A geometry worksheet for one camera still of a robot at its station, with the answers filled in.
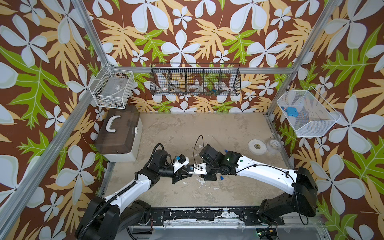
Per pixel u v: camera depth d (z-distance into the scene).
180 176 0.69
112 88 0.86
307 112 0.83
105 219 0.40
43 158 0.51
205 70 0.92
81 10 0.69
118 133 0.94
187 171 0.68
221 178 0.87
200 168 0.65
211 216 0.75
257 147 1.01
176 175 0.68
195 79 0.97
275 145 1.01
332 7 0.69
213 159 0.58
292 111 0.86
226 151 1.00
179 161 0.68
